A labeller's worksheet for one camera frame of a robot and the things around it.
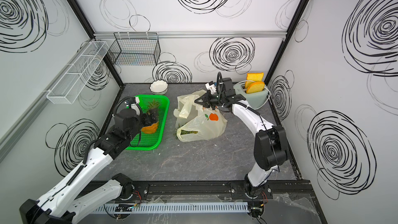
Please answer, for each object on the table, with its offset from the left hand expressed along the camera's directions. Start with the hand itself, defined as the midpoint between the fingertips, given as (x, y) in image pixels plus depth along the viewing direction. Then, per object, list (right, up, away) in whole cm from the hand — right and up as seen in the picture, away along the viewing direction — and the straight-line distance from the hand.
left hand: (151, 110), depth 75 cm
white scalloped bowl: (-7, +14, +39) cm, 42 cm away
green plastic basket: (-1, -17, +8) cm, 19 cm away
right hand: (+21, +4, +4) cm, 22 cm away
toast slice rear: (+57, +19, +20) cm, 63 cm away
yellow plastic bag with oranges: (+20, -7, +4) cm, 22 cm away
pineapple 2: (-4, -12, +13) cm, 19 cm away
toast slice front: (+57, +12, +17) cm, 60 cm away
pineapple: (+14, -13, +10) cm, 22 cm away
